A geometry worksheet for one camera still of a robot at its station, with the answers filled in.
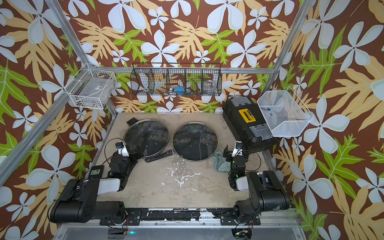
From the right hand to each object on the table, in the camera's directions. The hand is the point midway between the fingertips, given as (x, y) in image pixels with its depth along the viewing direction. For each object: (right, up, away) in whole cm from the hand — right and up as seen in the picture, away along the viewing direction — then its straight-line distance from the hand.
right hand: (235, 146), depth 90 cm
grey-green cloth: (-9, -10, +1) cm, 14 cm away
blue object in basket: (-34, +35, +5) cm, 49 cm away
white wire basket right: (+27, +18, -6) cm, 34 cm away
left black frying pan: (-55, +4, +4) cm, 55 cm away
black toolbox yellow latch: (+8, +18, +6) cm, 20 cm away
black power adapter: (-83, -15, -3) cm, 84 cm away
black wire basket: (-38, +44, +8) cm, 59 cm away
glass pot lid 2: (-24, +3, +2) cm, 25 cm away
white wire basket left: (-86, +35, -3) cm, 93 cm away
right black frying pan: (-26, +2, +3) cm, 26 cm away
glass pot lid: (-55, +5, +3) cm, 55 cm away
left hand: (-64, +1, 0) cm, 64 cm away
